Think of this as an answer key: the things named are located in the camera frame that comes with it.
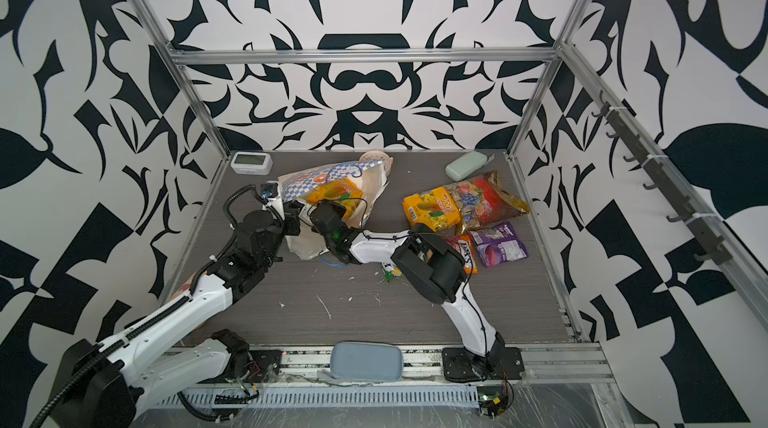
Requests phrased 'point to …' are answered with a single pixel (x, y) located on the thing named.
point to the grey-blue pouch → (365, 362)
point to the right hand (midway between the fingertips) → (324, 197)
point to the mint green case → (466, 165)
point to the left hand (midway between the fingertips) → (289, 195)
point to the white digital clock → (252, 163)
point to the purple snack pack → (498, 243)
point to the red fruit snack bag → (482, 200)
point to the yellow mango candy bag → (435, 209)
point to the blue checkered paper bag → (297, 186)
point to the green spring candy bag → (390, 271)
